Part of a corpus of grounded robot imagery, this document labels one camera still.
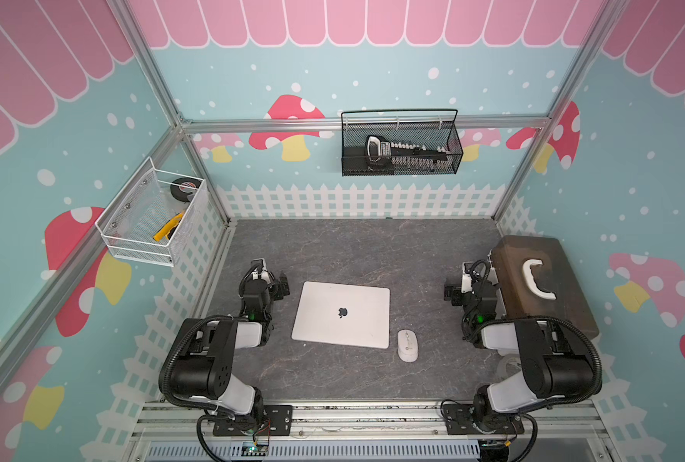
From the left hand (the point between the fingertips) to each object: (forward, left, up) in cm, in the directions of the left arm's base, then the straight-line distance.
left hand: (270, 277), depth 94 cm
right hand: (+1, -64, 0) cm, 64 cm away
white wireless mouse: (-19, -44, -5) cm, 48 cm away
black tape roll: (+10, +21, +26) cm, 35 cm away
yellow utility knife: (-3, +20, +26) cm, 33 cm away
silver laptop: (-10, -24, -6) cm, 27 cm away
